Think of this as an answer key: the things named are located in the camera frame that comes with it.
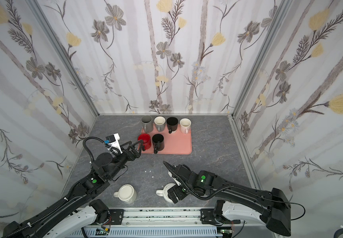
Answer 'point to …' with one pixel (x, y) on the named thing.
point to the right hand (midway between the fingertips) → (171, 189)
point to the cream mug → (127, 193)
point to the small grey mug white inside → (159, 122)
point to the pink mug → (185, 125)
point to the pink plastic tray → (179, 143)
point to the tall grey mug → (147, 123)
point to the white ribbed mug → (164, 192)
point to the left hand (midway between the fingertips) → (135, 138)
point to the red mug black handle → (146, 139)
